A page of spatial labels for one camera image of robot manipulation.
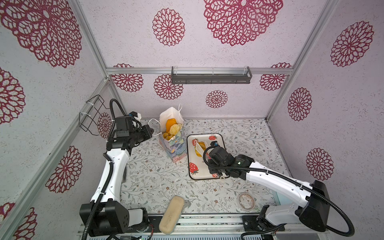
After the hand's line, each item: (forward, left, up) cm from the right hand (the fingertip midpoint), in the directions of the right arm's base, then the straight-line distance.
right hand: (209, 161), depth 78 cm
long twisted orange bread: (+27, +25, 0) cm, 37 cm away
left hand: (+10, +30, +10) cm, 33 cm away
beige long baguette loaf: (-23, +18, -12) cm, 32 cm away
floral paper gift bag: (+7, +19, +9) cm, 22 cm away
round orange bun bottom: (+20, +20, +3) cm, 29 cm away
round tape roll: (-14, -21, -18) cm, 31 cm away
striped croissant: (+18, +26, -1) cm, 32 cm away
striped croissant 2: (+13, +23, +3) cm, 27 cm away
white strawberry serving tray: (+3, +5, -16) cm, 17 cm away
